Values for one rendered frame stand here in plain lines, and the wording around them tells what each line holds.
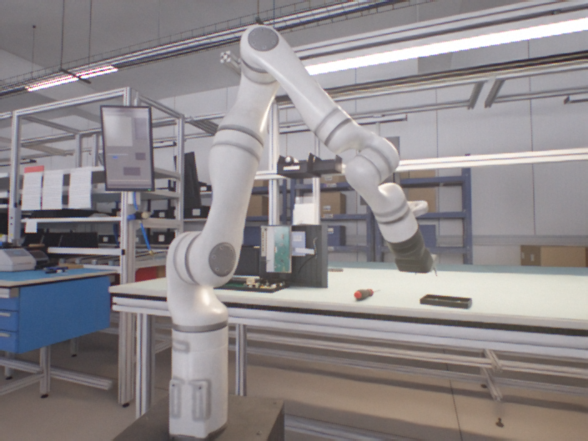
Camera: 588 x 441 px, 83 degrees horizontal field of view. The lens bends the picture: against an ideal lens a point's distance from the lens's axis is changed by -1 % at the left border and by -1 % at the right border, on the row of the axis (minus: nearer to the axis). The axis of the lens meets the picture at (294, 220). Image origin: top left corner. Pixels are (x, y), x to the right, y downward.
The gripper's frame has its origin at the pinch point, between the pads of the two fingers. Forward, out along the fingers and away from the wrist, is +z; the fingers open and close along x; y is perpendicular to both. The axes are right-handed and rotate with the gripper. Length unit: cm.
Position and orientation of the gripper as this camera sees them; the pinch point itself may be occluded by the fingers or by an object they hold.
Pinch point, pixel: (425, 275)
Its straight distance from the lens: 89.6
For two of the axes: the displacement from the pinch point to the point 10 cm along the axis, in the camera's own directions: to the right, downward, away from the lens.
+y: -4.7, 6.9, -5.5
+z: 4.7, 7.3, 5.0
